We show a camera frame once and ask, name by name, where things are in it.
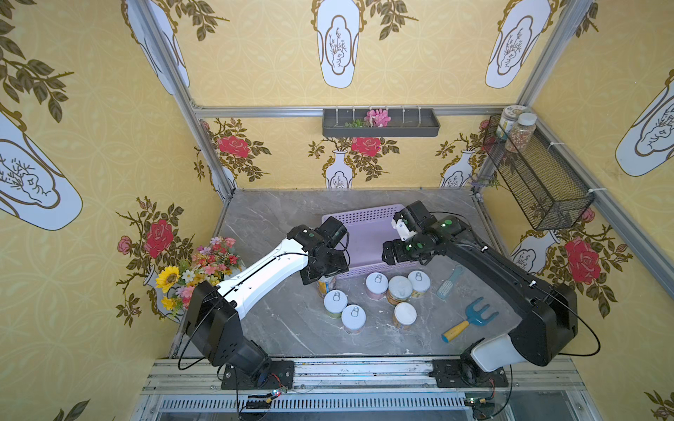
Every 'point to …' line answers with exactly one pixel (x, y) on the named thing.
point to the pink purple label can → (354, 318)
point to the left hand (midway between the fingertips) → (323, 270)
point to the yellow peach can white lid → (399, 289)
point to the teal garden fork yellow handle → (475, 317)
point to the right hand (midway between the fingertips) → (399, 250)
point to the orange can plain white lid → (405, 315)
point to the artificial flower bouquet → (211, 261)
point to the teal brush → (447, 286)
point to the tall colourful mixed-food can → (326, 284)
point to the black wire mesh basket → (548, 189)
